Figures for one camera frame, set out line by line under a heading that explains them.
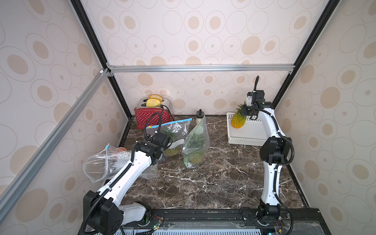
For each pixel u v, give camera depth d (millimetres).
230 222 727
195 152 744
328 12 689
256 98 776
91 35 765
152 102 1016
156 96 1060
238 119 1029
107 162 636
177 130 794
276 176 625
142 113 1000
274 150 613
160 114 998
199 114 1096
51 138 548
